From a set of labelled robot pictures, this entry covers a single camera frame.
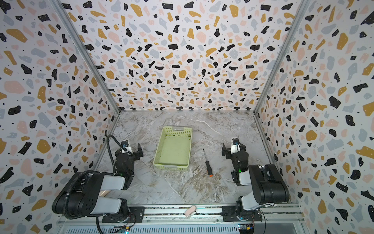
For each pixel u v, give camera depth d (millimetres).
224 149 849
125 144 757
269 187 448
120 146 731
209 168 893
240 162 688
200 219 733
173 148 1006
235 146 784
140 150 835
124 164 686
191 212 728
